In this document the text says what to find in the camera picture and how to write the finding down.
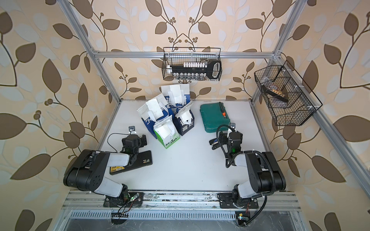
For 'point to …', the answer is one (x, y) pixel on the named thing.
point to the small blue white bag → (182, 128)
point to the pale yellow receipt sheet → (163, 130)
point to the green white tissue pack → (173, 136)
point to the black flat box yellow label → (143, 159)
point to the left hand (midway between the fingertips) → (132, 135)
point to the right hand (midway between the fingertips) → (230, 131)
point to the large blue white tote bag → (167, 97)
